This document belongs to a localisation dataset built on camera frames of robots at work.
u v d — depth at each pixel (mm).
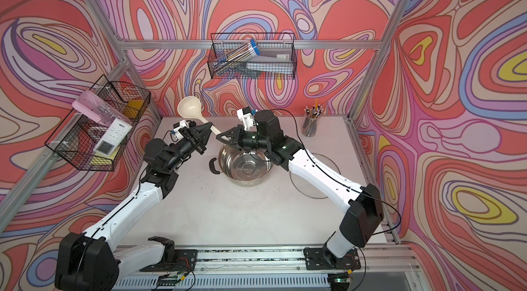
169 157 591
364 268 706
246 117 654
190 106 765
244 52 782
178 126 699
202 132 668
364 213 408
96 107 714
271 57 884
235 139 587
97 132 695
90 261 388
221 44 870
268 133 544
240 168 997
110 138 689
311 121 1028
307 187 904
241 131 601
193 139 647
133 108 782
